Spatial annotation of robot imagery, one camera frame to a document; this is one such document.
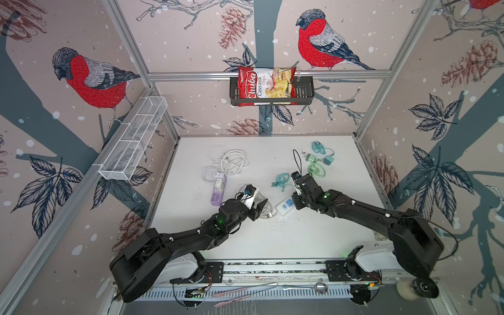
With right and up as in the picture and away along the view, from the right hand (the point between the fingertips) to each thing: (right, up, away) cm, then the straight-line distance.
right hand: (294, 198), depth 88 cm
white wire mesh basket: (-68, +27, -9) cm, 74 cm away
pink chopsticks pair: (-23, -29, -18) cm, 41 cm away
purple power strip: (-36, -1, +5) cm, 37 cm away
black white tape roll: (+34, -23, -26) cm, 49 cm away
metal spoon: (+6, -28, -19) cm, 34 cm away
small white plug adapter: (-35, +6, +2) cm, 35 cm away
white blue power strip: (-3, -5, +2) cm, 6 cm away
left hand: (-15, +3, -9) cm, 18 cm away
